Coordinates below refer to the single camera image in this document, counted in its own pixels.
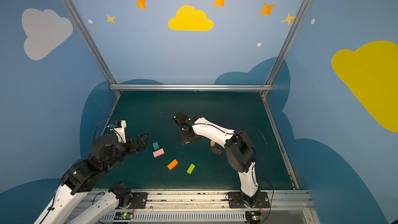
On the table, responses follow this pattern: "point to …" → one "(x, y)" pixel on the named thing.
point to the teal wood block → (155, 145)
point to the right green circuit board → (257, 218)
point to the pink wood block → (158, 152)
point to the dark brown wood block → (216, 151)
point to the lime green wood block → (190, 168)
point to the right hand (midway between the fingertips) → (189, 137)
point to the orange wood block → (172, 164)
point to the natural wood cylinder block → (212, 143)
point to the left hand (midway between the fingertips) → (142, 135)
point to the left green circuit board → (127, 215)
